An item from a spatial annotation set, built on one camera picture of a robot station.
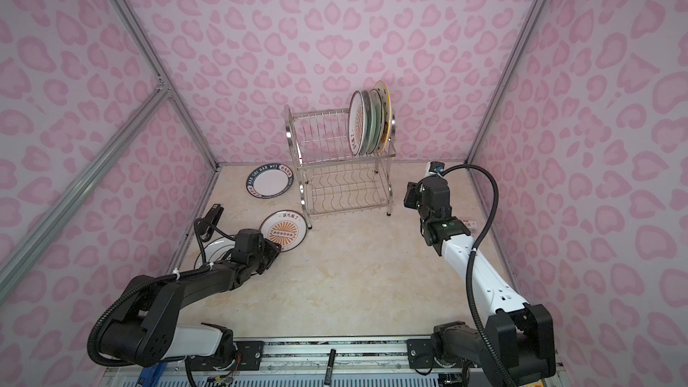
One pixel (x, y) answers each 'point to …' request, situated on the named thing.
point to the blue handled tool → (150, 376)
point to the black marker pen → (331, 366)
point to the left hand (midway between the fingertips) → (283, 243)
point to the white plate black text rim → (269, 181)
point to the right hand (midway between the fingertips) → (416, 181)
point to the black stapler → (205, 226)
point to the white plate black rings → (215, 250)
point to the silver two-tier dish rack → (331, 178)
